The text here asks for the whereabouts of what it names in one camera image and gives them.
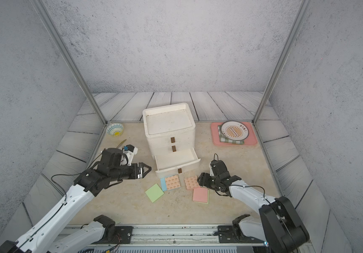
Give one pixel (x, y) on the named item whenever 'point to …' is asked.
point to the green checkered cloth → (225, 139)
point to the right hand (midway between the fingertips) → (202, 180)
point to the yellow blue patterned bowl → (115, 129)
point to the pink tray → (250, 139)
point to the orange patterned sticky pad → (172, 182)
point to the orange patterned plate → (235, 130)
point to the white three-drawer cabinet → (169, 128)
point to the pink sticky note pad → (200, 195)
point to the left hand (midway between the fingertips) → (148, 169)
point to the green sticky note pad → (154, 193)
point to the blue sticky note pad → (163, 182)
